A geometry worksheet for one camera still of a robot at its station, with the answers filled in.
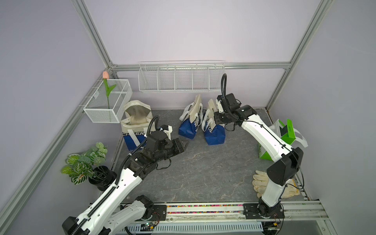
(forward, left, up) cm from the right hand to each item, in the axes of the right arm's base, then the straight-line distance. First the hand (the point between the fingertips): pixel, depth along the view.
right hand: (217, 116), depth 83 cm
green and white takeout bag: (-13, -34, +2) cm, 36 cm away
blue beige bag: (+1, +14, -2) cm, 14 cm away
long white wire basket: (+33, +19, +5) cm, 38 cm away
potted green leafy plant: (-29, +61, 0) cm, 67 cm away
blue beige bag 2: (-2, 0, -14) cm, 14 cm away
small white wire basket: (+4, +62, +6) cm, 62 cm away
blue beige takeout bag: (-2, +47, -4) cm, 48 cm away
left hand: (-19, +16, +2) cm, 25 cm away
